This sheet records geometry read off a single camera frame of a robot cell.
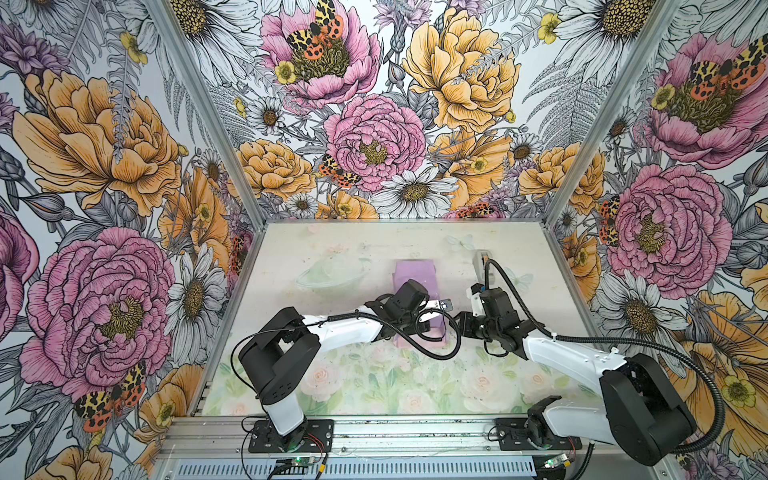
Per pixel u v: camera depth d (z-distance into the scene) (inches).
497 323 27.1
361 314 22.9
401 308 26.6
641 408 16.6
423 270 39.3
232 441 29.2
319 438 28.8
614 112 35.2
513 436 28.9
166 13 28.1
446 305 29.7
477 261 42.0
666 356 29.2
